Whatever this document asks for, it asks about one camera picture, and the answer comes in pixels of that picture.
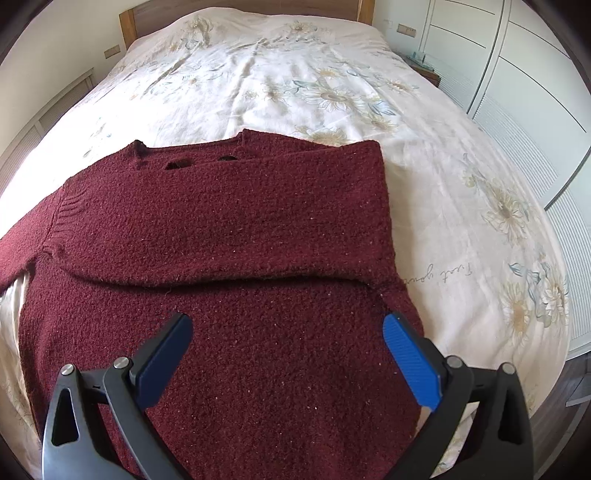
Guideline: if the dark red knit sweater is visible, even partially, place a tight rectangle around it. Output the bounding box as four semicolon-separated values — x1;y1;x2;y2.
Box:
1;130;421;479

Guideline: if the white floral bed duvet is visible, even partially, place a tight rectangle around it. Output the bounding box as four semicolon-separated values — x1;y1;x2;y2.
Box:
1;8;569;478

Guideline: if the white louvered wardrobe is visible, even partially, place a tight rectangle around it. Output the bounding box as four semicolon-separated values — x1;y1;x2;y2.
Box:
419;0;590;358

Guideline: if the wooden nightstand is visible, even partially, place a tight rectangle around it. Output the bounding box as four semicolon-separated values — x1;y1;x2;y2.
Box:
402;52;441;88

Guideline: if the wooden headboard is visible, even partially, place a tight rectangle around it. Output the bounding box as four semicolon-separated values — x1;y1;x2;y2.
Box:
119;0;376;48

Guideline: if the beige wall socket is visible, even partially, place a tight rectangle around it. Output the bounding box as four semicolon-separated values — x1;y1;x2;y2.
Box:
104;45;120;59

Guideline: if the wall switch plate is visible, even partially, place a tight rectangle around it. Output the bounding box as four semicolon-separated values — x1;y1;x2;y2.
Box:
397;24;417;37

